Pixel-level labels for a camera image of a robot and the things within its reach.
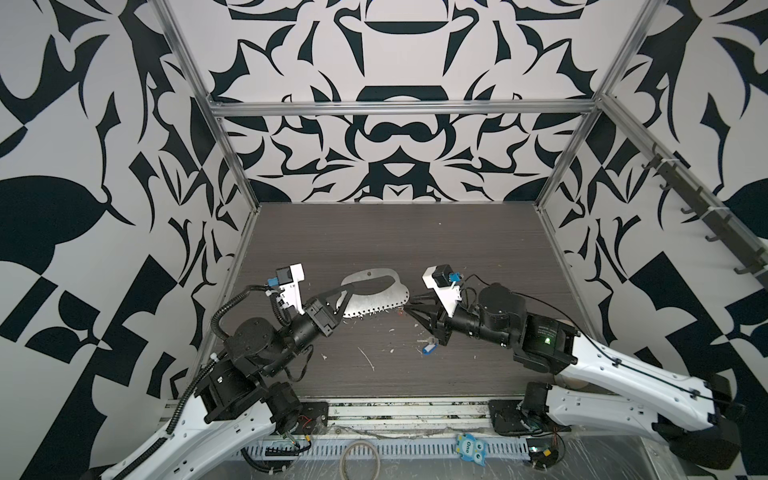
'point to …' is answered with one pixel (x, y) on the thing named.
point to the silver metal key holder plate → (396, 295)
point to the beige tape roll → (346, 449)
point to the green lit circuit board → (542, 452)
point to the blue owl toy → (471, 449)
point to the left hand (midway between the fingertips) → (354, 284)
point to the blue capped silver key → (428, 349)
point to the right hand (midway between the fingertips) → (410, 304)
